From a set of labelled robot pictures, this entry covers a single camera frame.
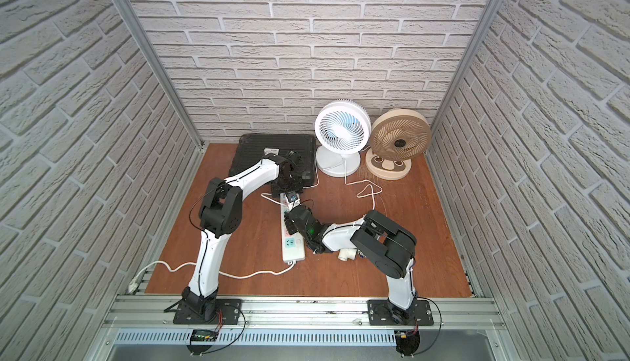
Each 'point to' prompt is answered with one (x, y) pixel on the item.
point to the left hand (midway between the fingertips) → (287, 190)
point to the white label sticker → (271, 150)
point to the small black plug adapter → (291, 196)
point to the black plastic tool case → (250, 148)
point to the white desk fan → (342, 129)
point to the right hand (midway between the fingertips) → (292, 210)
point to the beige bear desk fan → (397, 137)
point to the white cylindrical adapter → (346, 253)
